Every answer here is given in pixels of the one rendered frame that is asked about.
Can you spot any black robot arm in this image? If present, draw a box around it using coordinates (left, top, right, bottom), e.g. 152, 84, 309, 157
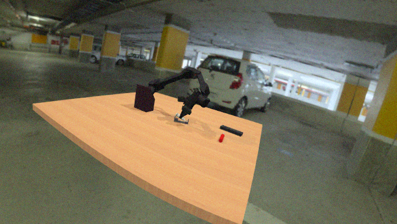
148, 67, 210, 108

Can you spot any dark grey flat bar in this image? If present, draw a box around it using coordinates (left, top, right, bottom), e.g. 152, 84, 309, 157
220, 125, 243, 137

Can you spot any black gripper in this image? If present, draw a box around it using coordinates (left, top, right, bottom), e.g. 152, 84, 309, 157
179, 97, 197, 118

